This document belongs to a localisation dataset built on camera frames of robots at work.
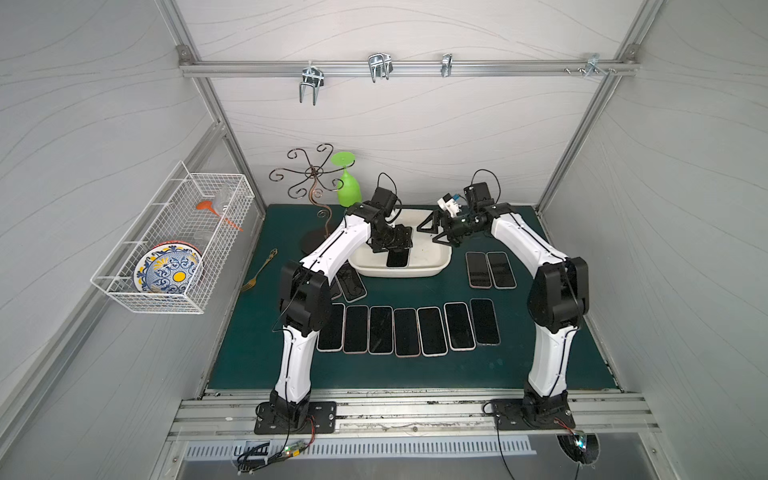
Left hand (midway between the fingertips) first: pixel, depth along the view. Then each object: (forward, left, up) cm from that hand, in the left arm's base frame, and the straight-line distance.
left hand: (405, 245), depth 90 cm
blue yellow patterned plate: (-22, +51, +19) cm, 59 cm away
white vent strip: (-50, +41, -16) cm, 67 cm away
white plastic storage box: (+6, -8, -14) cm, 17 cm away
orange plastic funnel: (-1, +53, +17) cm, 56 cm away
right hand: (+3, -7, +3) cm, 8 cm away
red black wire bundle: (-51, +27, -14) cm, 59 cm away
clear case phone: (-17, -25, -16) cm, 34 cm away
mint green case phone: (-20, +7, -17) cm, 27 cm away
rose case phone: (-22, +14, -15) cm, 30 cm away
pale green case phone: (-6, +18, -14) cm, 24 cm away
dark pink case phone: (-19, -17, -15) cm, 30 cm away
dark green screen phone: (-6, +2, +2) cm, 7 cm away
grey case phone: (+1, -34, -14) cm, 37 cm away
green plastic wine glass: (+16, +18, +8) cm, 25 cm away
